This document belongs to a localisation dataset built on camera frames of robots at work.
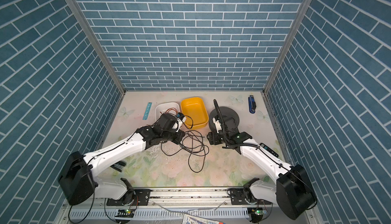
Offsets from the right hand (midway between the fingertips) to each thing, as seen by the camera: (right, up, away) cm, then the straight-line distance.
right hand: (211, 133), depth 84 cm
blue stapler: (+31, +16, +24) cm, 42 cm away
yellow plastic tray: (-11, +12, +26) cm, 30 cm away
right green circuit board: (+22, -35, -13) cm, 43 cm away
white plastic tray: (-33, +14, +24) cm, 43 cm away
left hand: (-14, 0, -3) cm, 14 cm away
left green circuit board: (-42, -36, -12) cm, 57 cm away
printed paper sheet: (-11, -35, -17) cm, 41 cm away
